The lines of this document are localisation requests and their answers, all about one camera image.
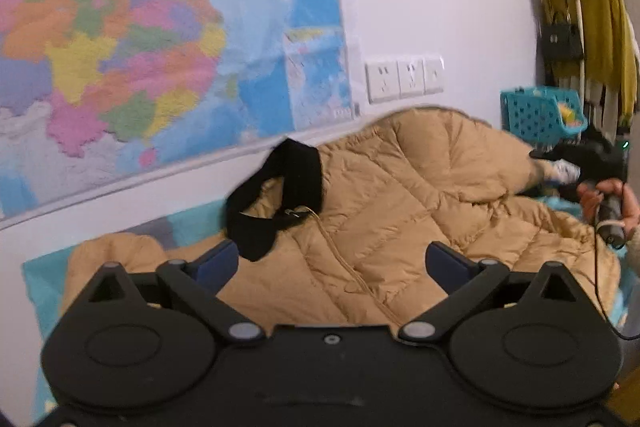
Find black cable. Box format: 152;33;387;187
592;227;640;342

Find colourful wall map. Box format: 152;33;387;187
0;0;362;222

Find white wall socket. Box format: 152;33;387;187
397;59;426;99
366;63;401;104
422;55;446;93

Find small white cloth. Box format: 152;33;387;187
552;159;582;184

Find person's right hand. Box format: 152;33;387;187
576;178;640;233

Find teal plastic basket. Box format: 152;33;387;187
501;86;588;146

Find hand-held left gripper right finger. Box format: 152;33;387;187
397;241;604;348

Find black handbag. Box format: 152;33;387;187
541;9;586;64

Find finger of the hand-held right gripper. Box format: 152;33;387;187
529;146;564;162

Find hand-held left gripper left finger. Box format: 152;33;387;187
84;238;266;348

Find teal and grey bed sheet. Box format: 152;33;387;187
20;184;640;425

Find yellow object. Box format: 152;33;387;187
559;103;587;132

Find white coat rack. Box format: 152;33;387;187
540;0;596;118

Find mustard hanging cardigan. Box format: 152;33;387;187
542;0;640;118

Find tan puffer jacket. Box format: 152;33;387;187
61;107;623;330

